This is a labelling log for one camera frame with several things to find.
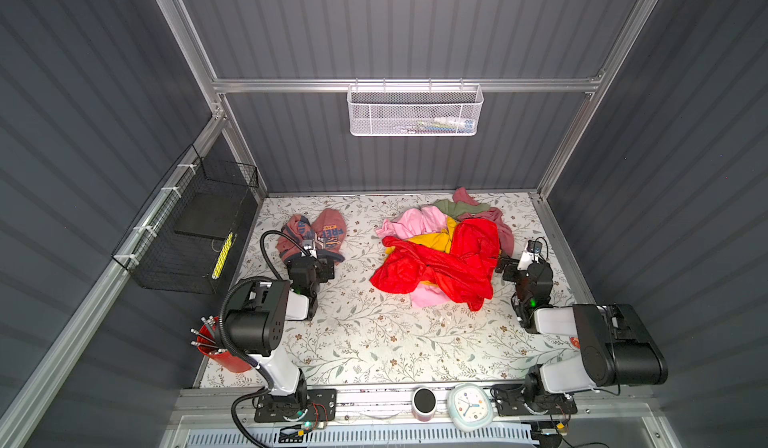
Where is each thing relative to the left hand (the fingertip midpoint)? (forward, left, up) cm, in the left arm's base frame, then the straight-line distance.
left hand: (311, 258), depth 97 cm
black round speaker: (-43, -31, 0) cm, 53 cm away
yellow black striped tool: (-14, +15, +23) cm, 31 cm away
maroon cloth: (+6, -67, 0) cm, 67 cm away
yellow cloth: (+2, -43, +3) cm, 43 cm away
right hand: (-7, -67, +7) cm, 67 cm away
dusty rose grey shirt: (+11, -4, +1) cm, 12 cm away
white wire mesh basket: (+60, -37, +18) cm, 73 cm away
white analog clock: (-44, -43, -1) cm, 61 cm away
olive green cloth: (+21, -52, -2) cm, 56 cm away
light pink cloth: (+11, -38, +4) cm, 40 cm away
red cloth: (-10, -48, +3) cm, 49 cm away
